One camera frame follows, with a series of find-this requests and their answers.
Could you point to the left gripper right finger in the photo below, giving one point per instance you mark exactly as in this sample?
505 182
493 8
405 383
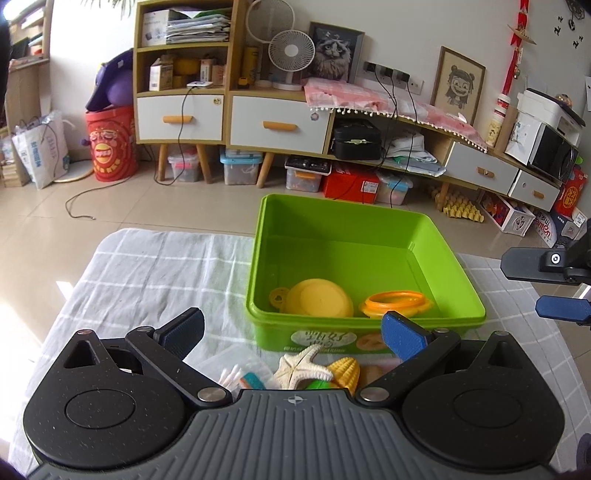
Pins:
420 350

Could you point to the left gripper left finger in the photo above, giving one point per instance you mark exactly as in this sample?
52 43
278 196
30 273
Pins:
162 352

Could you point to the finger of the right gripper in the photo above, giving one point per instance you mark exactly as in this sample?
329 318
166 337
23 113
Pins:
536 265
564 309

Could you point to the orange toy pot lid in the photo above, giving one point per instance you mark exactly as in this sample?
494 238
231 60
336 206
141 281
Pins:
407 303

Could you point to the toy corn with green husk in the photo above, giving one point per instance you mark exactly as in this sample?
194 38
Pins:
345 375

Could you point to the cotton swab jar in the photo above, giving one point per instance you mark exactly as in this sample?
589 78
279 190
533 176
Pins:
235 379

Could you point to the yellow toy pot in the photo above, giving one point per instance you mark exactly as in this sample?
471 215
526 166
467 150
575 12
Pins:
313 297

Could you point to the white starfish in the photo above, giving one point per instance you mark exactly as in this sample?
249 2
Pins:
300 367

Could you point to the tan rubber hand toy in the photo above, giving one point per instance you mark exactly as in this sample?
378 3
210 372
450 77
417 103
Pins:
371 372

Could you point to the grey checked tablecloth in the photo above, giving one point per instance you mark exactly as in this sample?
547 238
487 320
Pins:
141 277

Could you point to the yellow egg tray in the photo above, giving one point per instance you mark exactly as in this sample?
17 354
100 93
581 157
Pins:
455 205

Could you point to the microwave oven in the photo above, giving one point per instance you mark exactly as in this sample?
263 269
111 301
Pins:
546 135

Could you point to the green plastic cookie box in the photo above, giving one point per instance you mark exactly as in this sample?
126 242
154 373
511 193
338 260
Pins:
363 249

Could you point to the red cardboard box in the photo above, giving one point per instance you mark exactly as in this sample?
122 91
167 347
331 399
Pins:
351 182

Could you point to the clear storage bin pink contents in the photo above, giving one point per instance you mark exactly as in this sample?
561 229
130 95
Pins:
184 164

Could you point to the framed cartoon girl picture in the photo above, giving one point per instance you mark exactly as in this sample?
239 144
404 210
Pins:
458 85

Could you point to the clear storage bin blue lid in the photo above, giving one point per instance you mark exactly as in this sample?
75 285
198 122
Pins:
240 167

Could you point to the black case on shelf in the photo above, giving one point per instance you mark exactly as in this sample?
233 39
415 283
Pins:
356 139

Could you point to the red cartoon bucket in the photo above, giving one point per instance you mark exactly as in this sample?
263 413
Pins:
111 137

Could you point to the white paper shopping bag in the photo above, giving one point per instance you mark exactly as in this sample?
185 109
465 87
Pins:
42 148

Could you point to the wooden cabinet with white drawers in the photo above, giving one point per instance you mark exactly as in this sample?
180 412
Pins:
277 122

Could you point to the pink lace cloth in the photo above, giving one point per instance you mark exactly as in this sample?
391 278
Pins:
345 98

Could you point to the purple plush toy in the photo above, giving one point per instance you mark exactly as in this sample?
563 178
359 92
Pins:
113 84

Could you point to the framed cat picture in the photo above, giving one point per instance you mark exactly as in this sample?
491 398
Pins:
337 52

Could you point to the white desk fan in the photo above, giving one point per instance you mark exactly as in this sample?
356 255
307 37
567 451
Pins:
291 51

